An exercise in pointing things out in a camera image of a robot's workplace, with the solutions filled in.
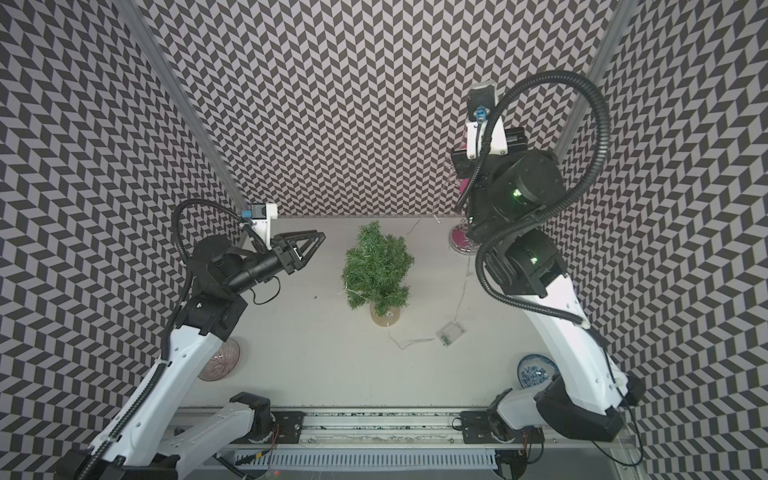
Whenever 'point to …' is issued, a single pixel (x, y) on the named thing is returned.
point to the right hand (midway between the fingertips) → (495, 117)
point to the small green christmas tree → (373, 273)
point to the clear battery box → (450, 333)
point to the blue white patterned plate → (536, 370)
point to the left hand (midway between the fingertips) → (321, 238)
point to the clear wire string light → (459, 301)
